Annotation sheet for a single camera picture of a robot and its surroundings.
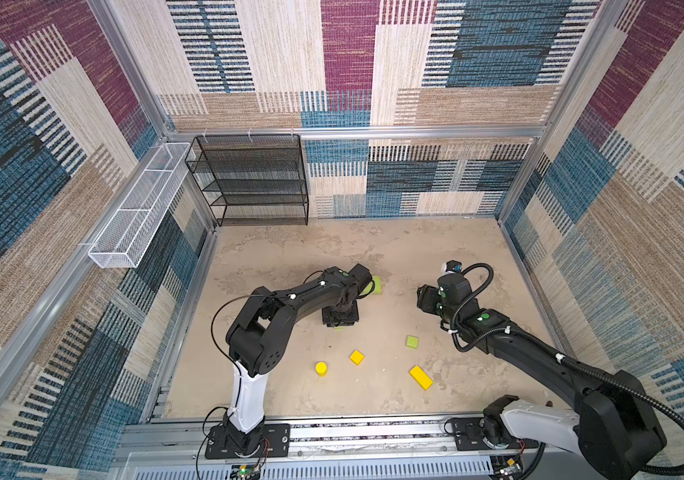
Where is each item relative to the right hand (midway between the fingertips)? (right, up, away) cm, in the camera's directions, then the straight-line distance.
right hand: (427, 296), depth 86 cm
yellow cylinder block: (-30, -19, -3) cm, 36 cm away
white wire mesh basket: (-75, +18, -13) cm, 79 cm away
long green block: (-13, +2, +13) cm, 18 cm away
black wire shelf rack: (-57, +39, +22) cm, 72 cm away
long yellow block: (-3, -22, -3) cm, 22 cm away
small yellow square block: (-20, -17, 0) cm, 27 cm away
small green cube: (-4, -14, +2) cm, 14 cm away
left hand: (-23, -8, +6) cm, 25 cm away
